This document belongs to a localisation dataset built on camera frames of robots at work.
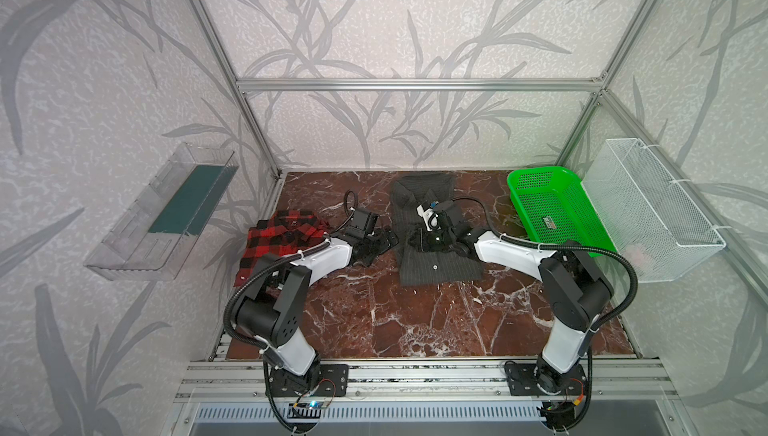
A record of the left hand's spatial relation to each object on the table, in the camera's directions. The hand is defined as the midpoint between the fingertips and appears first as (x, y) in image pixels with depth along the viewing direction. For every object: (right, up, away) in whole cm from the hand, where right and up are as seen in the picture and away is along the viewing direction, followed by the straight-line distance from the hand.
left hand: (395, 235), depth 93 cm
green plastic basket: (+59, +8, +16) cm, 61 cm away
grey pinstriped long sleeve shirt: (+4, +13, +15) cm, 21 cm away
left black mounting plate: (-17, -33, -21) cm, 42 cm away
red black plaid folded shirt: (-35, +1, +1) cm, 35 cm away
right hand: (+4, +1, -3) cm, 5 cm away
